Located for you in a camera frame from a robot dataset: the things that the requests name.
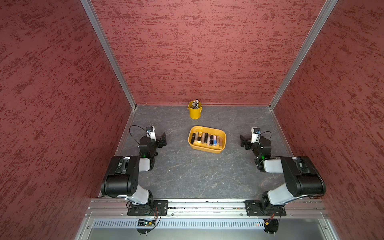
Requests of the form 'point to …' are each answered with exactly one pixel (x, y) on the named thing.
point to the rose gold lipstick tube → (221, 142)
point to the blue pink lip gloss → (214, 140)
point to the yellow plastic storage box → (212, 149)
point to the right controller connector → (271, 226)
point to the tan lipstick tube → (202, 138)
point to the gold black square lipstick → (199, 137)
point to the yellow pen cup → (195, 109)
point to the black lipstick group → (211, 140)
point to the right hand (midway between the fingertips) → (247, 136)
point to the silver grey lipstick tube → (196, 136)
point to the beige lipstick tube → (218, 139)
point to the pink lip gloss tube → (208, 139)
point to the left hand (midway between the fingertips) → (158, 135)
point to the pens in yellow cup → (195, 104)
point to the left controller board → (143, 222)
